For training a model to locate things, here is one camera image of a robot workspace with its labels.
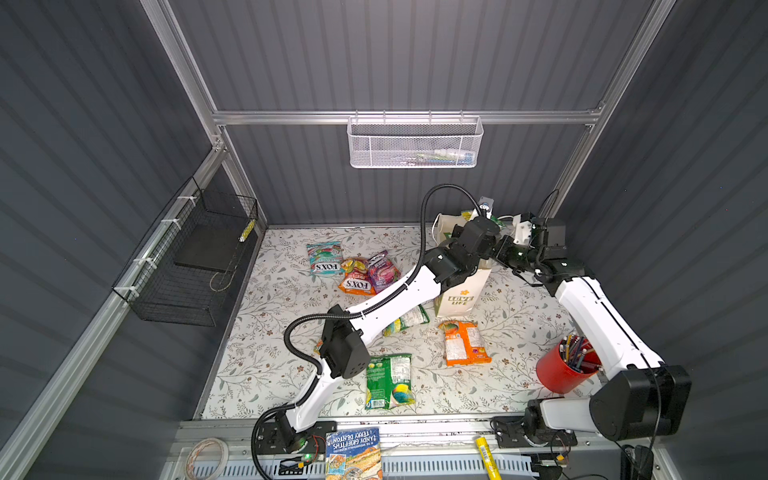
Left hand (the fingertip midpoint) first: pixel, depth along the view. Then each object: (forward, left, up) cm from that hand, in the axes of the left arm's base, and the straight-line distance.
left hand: (480, 225), depth 76 cm
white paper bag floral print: (-10, +2, -19) cm, 22 cm away
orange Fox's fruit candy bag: (+5, +34, -28) cm, 44 cm away
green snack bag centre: (-10, +16, -29) cm, 35 cm away
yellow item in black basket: (+7, +63, -6) cm, 63 cm away
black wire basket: (-5, +75, -5) cm, 75 cm away
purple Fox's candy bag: (+5, +25, -25) cm, 36 cm away
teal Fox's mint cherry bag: (+15, +45, -28) cm, 55 cm away
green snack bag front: (-28, +25, -31) cm, 49 cm away
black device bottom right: (-50, -30, -29) cm, 65 cm away
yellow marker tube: (-47, +3, -31) cm, 56 cm away
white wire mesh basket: (+61, +10, -10) cm, 63 cm away
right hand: (-2, -4, -7) cm, 8 cm away
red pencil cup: (-31, -18, -18) cm, 40 cm away
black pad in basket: (0, +70, -4) cm, 70 cm away
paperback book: (-44, +34, -30) cm, 64 cm away
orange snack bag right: (-19, +2, -30) cm, 35 cm away
